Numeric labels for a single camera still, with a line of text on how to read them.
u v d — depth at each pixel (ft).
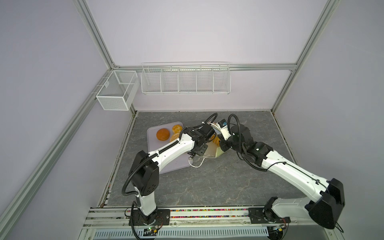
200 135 1.99
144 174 1.50
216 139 2.22
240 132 1.77
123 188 1.34
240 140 1.83
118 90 3.41
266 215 2.17
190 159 2.49
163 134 3.32
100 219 2.47
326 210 1.28
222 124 2.12
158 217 2.42
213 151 2.49
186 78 3.20
